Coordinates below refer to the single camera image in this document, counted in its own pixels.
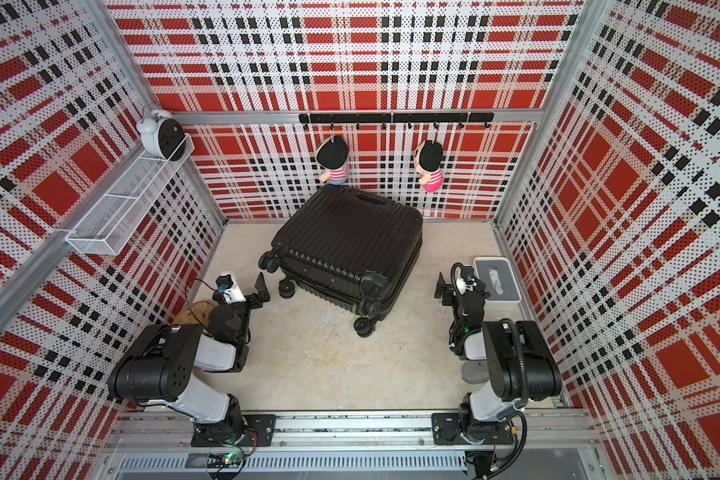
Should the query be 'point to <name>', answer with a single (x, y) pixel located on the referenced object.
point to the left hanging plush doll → (331, 154)
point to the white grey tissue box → (499, 278)
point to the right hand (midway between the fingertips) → (459, 273)
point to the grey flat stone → (475, 371)
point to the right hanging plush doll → (427, 160)
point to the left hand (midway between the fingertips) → (253, 275)
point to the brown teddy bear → (196, 313)
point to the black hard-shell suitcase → (348, 248)
